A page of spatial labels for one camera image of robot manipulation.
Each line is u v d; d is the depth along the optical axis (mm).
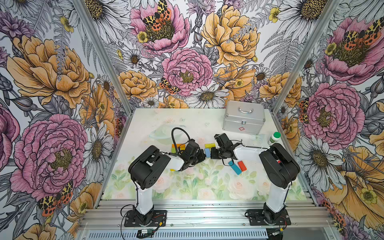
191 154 781
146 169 512
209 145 1010
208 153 950
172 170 677
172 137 795
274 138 960
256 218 733
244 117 990
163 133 1090
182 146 898
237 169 913
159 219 730
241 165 919
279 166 501
